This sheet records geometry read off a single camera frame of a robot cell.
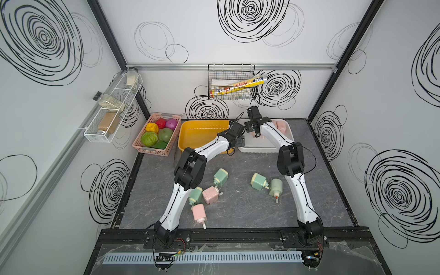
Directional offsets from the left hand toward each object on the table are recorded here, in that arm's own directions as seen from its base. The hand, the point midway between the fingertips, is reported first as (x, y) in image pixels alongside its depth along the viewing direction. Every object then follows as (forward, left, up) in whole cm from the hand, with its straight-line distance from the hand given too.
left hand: (234, 139), depth 102 cm
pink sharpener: (+12, -31, +1) cm, 33 cm away
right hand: (+12, -16, +3) cm, 20 cm away
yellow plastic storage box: (+13, +28, -11) cm, 33 cm away
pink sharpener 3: (-43, +16, 0) cm, 46 cm away
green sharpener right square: (-27, -12, 0) cm, 29 cm away
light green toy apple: (+2, +42, +1) cm, 42 cm away
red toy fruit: (+14, +48, -1) cm, 50 cm away
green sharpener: (-26, +7, +1) cm, 27 cm away
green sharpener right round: (-30, -20, +1) cm, 36 cm away
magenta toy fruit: (+12, +41, 0) cm, 42 cm away
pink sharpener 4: (-34, +12, +1) cm, 36 cm away
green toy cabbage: (-2, +51, 0) cm, 51 cm away
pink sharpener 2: (-2, -10, +7) cm, 13 cm away
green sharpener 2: (-34, +19, 0) cm, 39 cm away
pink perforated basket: (+3, +48, -1) cm, 48 cm away
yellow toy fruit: (+8, +52, 0) cm, 52 cm away
